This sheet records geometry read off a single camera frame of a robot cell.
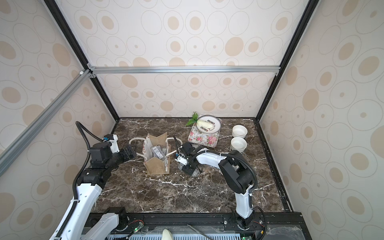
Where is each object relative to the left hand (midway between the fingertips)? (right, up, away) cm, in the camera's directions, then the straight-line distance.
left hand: (135, 146), depth 76 cm
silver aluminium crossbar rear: (-29, +72, +79) cm, 111 cm away
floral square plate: (+40, +2, +30) cm, 51 cm away
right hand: (+29, -14, +19) cm, 38 cm away
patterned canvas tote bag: (+7, -12, +11) cm, 18 cm away
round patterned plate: (+44, +17, +41) cm, 63 cm away
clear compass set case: (+7, -5, +16) cm, 18 cm away
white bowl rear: (+63, +8, +34) cm, 72 cm away
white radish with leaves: (+35, +14, +37) cm, 53 cm away
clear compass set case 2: (+31, -17, +14) cm, 38 cm away
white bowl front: (+60, -1, +27) cm, 66 cm away
